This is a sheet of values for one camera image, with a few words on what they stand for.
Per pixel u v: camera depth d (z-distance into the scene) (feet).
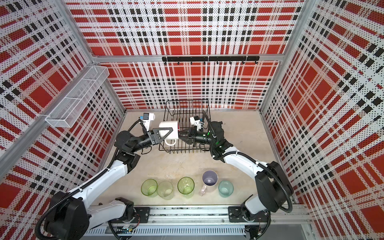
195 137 2.15
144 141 2.02
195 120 2.35
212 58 2.92
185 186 2.60
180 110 3.80
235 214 2.39
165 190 2.59
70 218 1.29
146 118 2.08
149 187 2.68
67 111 2.29
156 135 1.94
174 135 2.02
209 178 2.75
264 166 1.50
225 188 2.70
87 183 1.49
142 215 2.43
